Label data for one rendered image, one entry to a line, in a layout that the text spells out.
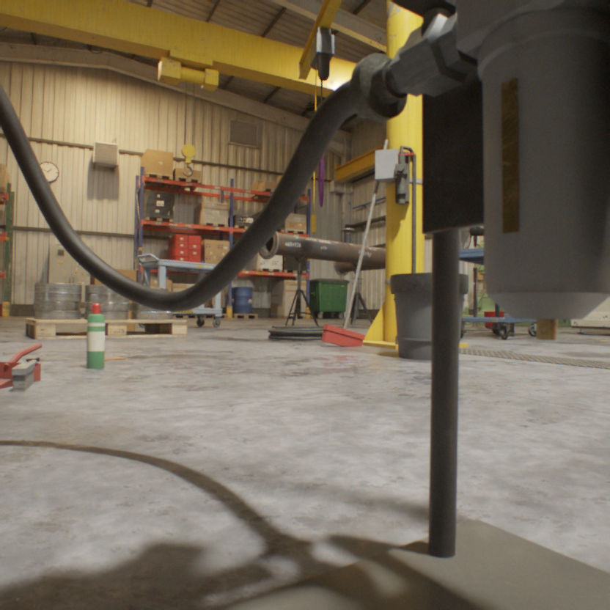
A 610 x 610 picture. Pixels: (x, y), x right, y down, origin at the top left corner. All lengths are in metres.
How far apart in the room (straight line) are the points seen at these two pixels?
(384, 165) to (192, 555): 3.19
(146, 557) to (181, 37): 12.15
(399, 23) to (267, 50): 9.23
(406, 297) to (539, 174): 2.18
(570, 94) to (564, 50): 0.03
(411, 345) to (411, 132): 1.72
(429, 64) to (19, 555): 0.55
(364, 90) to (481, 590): 0.42
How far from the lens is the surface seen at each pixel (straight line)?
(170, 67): 12.08
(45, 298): 4.30
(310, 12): 13.35
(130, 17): 12.37
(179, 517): 0.59
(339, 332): 3.25
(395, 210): 3.52
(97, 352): 2.03
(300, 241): 7.29
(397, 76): 0.44
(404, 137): 3.64
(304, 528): 0.56
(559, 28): 0.34
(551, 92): 0.32
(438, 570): 0.48
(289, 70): 13.10
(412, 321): 2.46
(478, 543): 0.54
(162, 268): 6.42
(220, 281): 0.65
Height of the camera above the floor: 0.23
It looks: 1 degrees up
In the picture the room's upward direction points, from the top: 1 degrees clockwise
